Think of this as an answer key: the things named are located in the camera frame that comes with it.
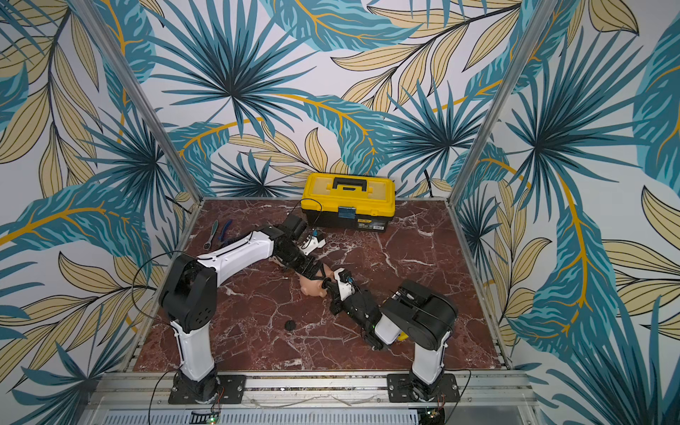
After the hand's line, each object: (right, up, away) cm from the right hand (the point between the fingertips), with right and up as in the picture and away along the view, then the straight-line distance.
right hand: (328, 283), depth 88 cm
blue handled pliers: (-43, +13, +16) cm, 47 cm away
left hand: (-5, +3, 0) cm, 6 cm away
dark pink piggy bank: (-5, 0, -4) cm, 6 cm away
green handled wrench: (-48, +12, +15) cm, 52 cm away
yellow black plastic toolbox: (+7, +28, +9) cm, 30 cm away
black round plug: (-12, -13, -2) cm, 18 cm away
